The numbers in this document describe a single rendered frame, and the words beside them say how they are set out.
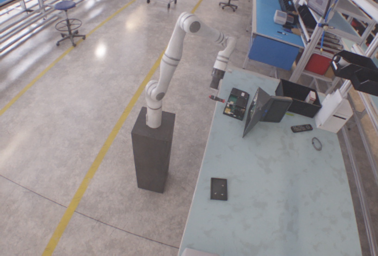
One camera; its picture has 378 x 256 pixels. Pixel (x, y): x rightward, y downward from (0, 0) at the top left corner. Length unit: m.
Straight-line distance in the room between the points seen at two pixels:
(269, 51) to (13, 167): 3.13
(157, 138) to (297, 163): 0.85
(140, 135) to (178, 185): 0.91
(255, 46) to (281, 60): 0.39
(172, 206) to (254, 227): 1.14
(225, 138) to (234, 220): 0.47
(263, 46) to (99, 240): 2.65
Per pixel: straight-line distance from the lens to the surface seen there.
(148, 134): 1.42
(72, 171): 2.36
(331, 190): 1.42
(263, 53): 2.89
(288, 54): 2.92
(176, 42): 1.14
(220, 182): 1.13
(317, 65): 3.10
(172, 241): 2.02
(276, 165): 1.30
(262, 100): 1.27
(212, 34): 1.18
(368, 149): 3.11
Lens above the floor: 1.99
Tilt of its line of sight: 45 degrees down
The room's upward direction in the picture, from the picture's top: 11 degrees clockwise
